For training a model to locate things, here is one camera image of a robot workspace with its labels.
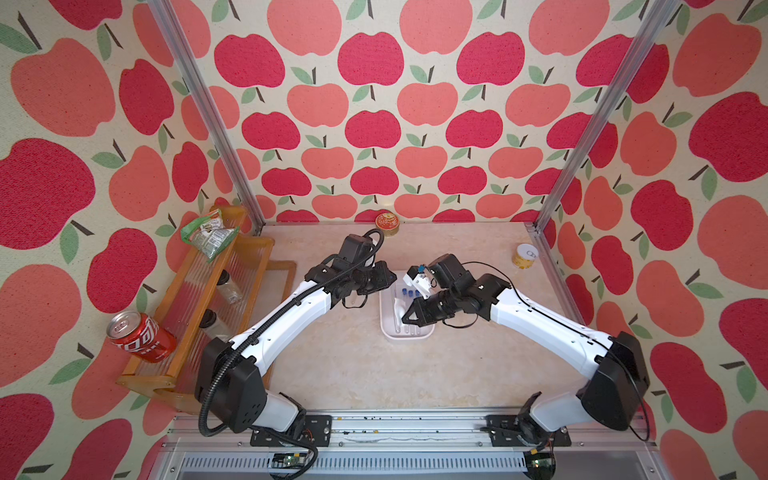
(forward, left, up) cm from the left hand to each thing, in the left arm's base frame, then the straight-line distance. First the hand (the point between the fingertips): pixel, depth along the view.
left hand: (399, 283), depth 78 cm
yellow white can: (+22, -47, -15) cm, 54 cm away
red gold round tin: (+42, +2, -17) cm, 45 cm away
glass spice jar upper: (-2, +45, 0) cm, 45 cm away
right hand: (-10, -1, -5) cm, 11 cm away
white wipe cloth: (-6, 0, -2) cm, 7 cm away
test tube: (-9, +1, -3) cm, 10 cm away
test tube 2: (-6, -4, +5) cm, 8 cm away
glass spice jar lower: (-13, +44, +2) cm, 46 cm away
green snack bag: (+7, +48, +11) cm, 50 cm away
